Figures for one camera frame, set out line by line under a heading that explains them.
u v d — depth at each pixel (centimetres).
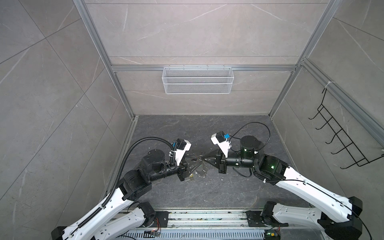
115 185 43
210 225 73
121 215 58
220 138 51
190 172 55
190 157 58
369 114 56
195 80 101
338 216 39
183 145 50
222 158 52
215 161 55
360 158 59
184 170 51
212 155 57
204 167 59
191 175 88
